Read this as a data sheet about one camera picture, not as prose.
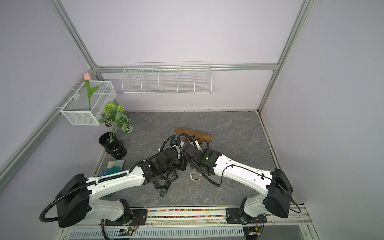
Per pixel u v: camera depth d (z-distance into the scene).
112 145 0.87
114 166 0.91
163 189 0.81
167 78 0.99
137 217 0.74
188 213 0.76
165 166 0.61
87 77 0.83
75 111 0.70
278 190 0.40
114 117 0.79
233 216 0.74
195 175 0.87
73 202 0.41
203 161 0.53
